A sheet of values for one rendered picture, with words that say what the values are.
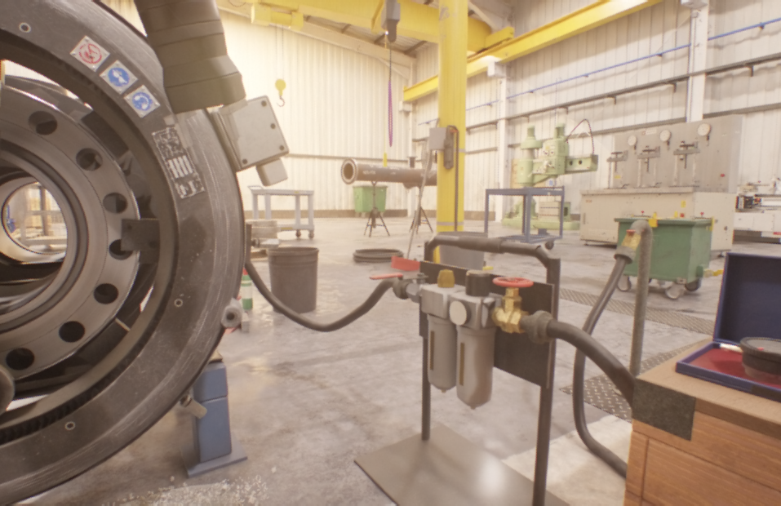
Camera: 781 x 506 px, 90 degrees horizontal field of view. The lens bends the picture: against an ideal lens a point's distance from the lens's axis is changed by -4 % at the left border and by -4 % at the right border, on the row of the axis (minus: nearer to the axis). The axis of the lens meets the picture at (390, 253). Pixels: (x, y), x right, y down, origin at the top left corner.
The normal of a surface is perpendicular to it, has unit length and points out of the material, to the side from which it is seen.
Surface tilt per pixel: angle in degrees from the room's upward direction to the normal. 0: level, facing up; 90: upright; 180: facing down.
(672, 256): 90
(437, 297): 90
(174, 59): 122
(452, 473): 0
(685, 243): 90
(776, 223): 90
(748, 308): 80
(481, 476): 0
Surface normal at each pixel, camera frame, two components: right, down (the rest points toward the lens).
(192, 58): -0.05, 0.63
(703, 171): -0.95, 0.04
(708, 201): 0.32, 0.11
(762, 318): -0.81, -0.10
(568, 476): 0.00, -0.99
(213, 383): 0.57, 0.10
